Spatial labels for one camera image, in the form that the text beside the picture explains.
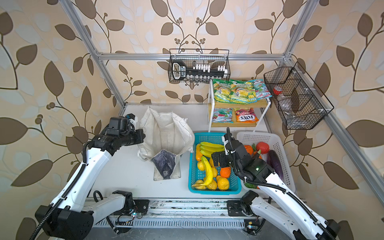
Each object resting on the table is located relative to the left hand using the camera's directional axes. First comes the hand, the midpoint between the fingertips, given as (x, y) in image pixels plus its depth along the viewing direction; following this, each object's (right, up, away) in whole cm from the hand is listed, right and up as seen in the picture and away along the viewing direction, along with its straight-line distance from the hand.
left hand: (145, 133), depth 76 cm
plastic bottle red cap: (+71, +23, +4) cm, 75 cm away
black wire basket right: (+79, +16, -4) cm, 80 cm away
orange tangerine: (+42, -21, +4) cm, 48 cm away
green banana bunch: (+33, -11, +14) cm, 37 cm away
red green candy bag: (+42, +10, +13) cm, 45 cm away
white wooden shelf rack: (+60, +16, -1) cm, 62 cm away
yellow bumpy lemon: (+35, -27, +1) cm, 44 cm away
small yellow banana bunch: (+27, -25, -4) cm, 37 cm away
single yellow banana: (+33, -19, -1) cm, 39 cm away
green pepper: (+54, -26, -1) cm, 60 cm away
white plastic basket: (+73, -5, +15) cm, 74 cm away
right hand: (+38, -10, -3) cm, 40 cm away
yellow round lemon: (+40, -26, +1) cm, 48 cm away
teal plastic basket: (+46, -27, 0) cm, 54 cm away
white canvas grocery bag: (+7, -5, +25) cm, 27 cm away
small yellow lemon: (+36, -21, +5) cm, 42 cm away
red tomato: (+67, -10, +13) cm, 69 cm away
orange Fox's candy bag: (+56, +10, +13) cm, 59 cm away
